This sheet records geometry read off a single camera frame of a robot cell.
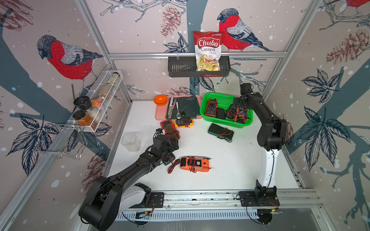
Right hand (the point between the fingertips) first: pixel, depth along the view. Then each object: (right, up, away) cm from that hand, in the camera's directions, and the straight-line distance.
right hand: (240, 103), depth 102 cm
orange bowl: (-61, +3, +15) cm, 63 cm away
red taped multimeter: (-51, -19, -4) cm, 54 cm away
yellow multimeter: (-41, -14, -1) cm, 44 cm away
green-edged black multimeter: (-50, -35, -16) cm, 63 cm away
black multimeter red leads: (-6, -7, +5) cm, 11 cm away
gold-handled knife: (-52, -8, +9) cm, 53 cm away
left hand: (-46, -23, -14) cm, 54 cm away
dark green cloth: (-39, -2, +16) cm, 42 cm away
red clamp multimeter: (-20, -3, +6) cm, 21 cm away
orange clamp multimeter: (-35, -37, -20) cm, 54 cm away
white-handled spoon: (-46, -9, +9) cm, 47 cm away
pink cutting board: (-60, -5, +13) cm, 62 cm away
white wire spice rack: (-85, +3, -26) cm, 89 cm away
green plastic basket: (-7, +1, +12) cm, 14 cm away
